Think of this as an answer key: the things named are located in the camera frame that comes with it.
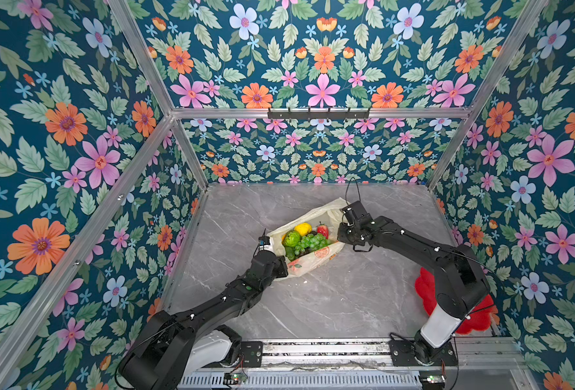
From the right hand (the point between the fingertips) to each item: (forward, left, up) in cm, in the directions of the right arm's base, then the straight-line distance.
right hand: (344, 230), depth 92 cm
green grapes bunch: (-5, +14, -2) cm, 15 cm away
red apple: (+4, +8, -5) cm, 10 cm away
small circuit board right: (-45, -24, -11) cm, 52 cm away
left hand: (-11, +21, -1) cm, 23 cm away
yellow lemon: (+3, +16, -4) cm, 17 cm away
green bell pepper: (-2, +21, -3) cm, 21 cm away
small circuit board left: (-47, +35, -10) cm, 59 cm away
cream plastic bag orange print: (+4, +6, +5) cm, 9 cm away
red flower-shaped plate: (-27, -45, -10) cm, 53 cm away
